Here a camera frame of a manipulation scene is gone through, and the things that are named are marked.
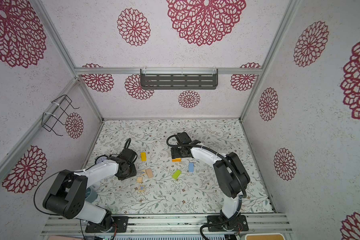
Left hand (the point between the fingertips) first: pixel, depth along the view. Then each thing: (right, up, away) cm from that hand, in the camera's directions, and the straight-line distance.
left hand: (131, 176), depth 91 cm
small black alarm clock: (-20, +10, +3) cm, 23 cm away
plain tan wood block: (+11, +2, 0) cm, 11 cm away
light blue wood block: (+37, +5, +3) cm, 38 cm away
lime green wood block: (+28, +1, -1) cm, 28 cm away
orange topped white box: (+68, -20, -24) cm, 75 cm away
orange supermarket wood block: (+28, +9, +6) cm, 30 cm away
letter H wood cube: (+8, -5, -6) cm, 11 cm away
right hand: (+28, +15, +2) cm, 32 cm away
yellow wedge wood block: (+6, +11, +6) cm, 14 cm away
